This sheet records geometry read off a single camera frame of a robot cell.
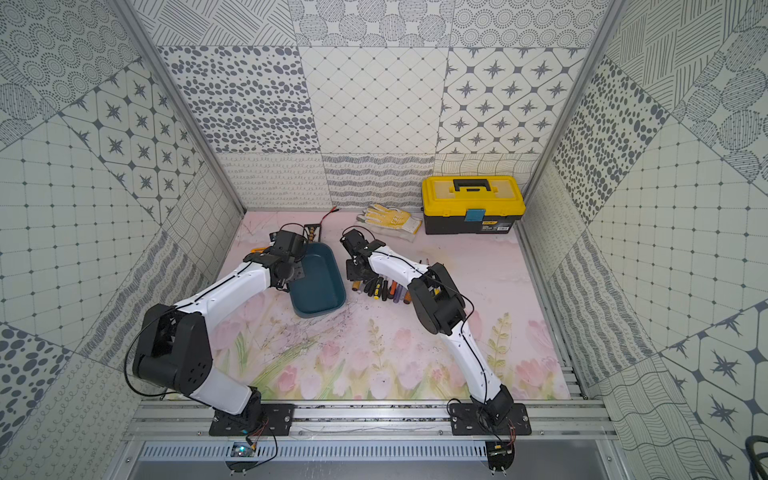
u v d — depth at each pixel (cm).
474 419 67
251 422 66
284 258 71
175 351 44
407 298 94
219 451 70
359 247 82
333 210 122
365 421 75
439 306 59
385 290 98
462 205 101
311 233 114
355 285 98
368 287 98
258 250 110
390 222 116
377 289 96
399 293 96
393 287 98
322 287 95
